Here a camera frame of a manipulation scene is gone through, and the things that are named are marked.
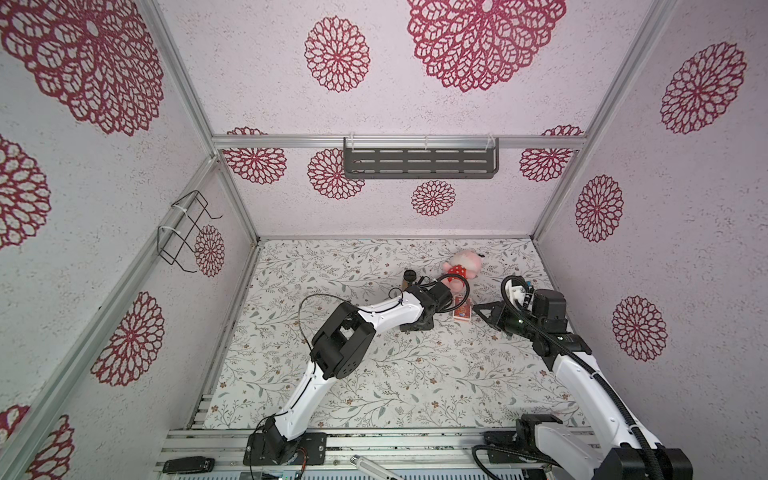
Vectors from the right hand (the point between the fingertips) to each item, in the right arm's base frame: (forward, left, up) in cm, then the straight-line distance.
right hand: (475, 304), depth 79 cm
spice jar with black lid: (+16, +17, -9) cm, 25 cm away
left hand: (+3, +15, -20) cm, 25 cm away
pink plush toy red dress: (+26, -3, -14) cm, 30 cm away
